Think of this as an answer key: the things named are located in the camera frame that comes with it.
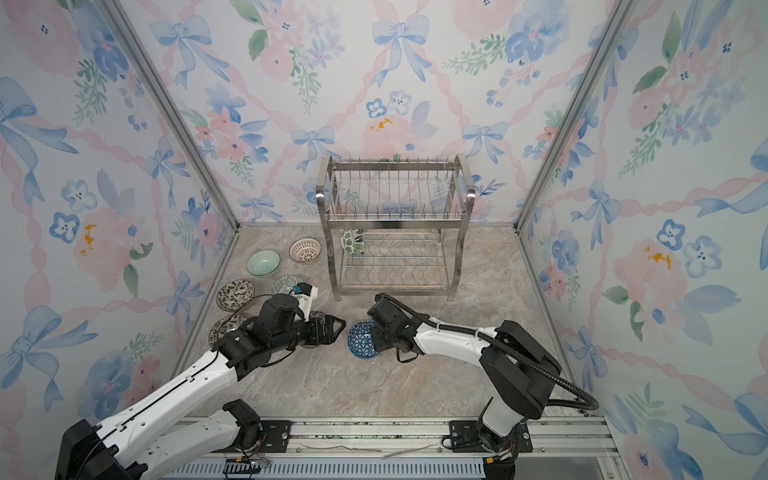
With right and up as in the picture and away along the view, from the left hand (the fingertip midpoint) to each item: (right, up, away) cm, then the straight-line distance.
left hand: (335, 321), depth 77 cm
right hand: (+11, -6, +11) cm, 17 cm away
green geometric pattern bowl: (-21, +7, +21) cm, 31 cm away
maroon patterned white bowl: (-17, +19, +33) cm, 42 cm away
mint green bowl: (-31, +15, +29) cm, 44 cm away
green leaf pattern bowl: (+2, +22, +23) cm, 32 cm away
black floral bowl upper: (-37, +4, +21) cm, 42 cm away
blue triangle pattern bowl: (+5, -9, +12) cm, 16 cm away
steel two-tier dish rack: (+16, +27, +24) cm, 40 cm away
